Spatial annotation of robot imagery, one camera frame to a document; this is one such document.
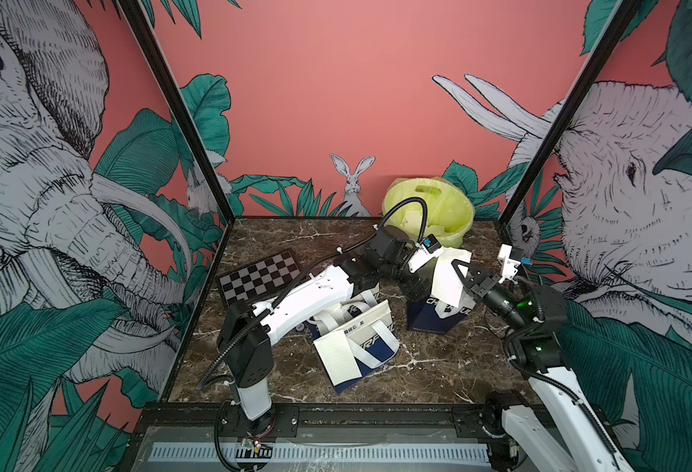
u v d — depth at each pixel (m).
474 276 0.62
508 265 0.62
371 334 0.68
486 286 0.58
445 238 0.76
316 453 0.70
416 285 0.65
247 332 0.42
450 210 0.92
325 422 0.75
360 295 0.57
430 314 0.79
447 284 0.65
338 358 0.64
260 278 0.98
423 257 0.64
